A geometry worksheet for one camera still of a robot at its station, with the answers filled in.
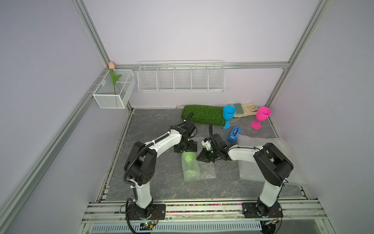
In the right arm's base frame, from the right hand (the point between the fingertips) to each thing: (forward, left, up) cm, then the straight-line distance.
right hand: (195, 158), depth 89 cm
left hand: (+3, +4, +3) cm, 6 cm away
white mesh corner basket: (+27, +53, +29) cm, 66 cm away
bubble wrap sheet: (-7, -7, -3) cm, 10 cm away
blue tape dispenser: (+18, -27, -1) cm, 33 cm away
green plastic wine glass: (-6, +3, +2) cm, 7 cm away
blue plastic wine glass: (+29, -23, +11) cm, 38 cm away
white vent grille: (-34, -15, -4) cm, 38 cm away
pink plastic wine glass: (+24, -44, +13) cm, 52 cm away
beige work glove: (+43, -40, -3) cm, 59 cm away
